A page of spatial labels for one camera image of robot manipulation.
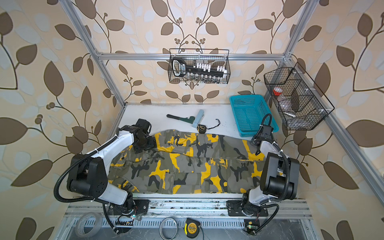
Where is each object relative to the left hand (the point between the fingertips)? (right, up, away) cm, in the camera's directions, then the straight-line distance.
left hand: (151, 146), depth 88 cm
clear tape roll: (-27, -33, -20) cm, 47 cm away
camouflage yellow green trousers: (+23, -10, +1) cm, 25 cm away
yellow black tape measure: (+25, -33, -21) cm, 47 cm away
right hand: (+67, 0, +4) cm, 68 cm away
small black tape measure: (+31, +9, +14) cm, 35 cm away
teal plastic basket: (+67, +22, +27) cm, 76 cm away
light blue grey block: (+29, +17, +23) cm, 40 cm away
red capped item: (+71, +32, -7) cm, 78 cm away
